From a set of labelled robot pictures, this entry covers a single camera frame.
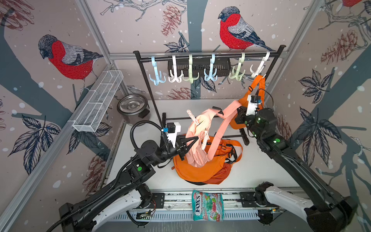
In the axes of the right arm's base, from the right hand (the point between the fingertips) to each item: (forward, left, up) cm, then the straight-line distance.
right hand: (237, 103), depth 71 cm
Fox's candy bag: (-40, +14, -31) cm, 53 cm away
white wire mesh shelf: (-8, +75, -3) cm, 75 cm away
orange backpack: (-23, +8, -30) cm, 38 cm away
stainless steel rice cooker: (+14, +64, -20) cm, 69 cm away
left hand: (-21, +20, +3) cm, 29 cm away
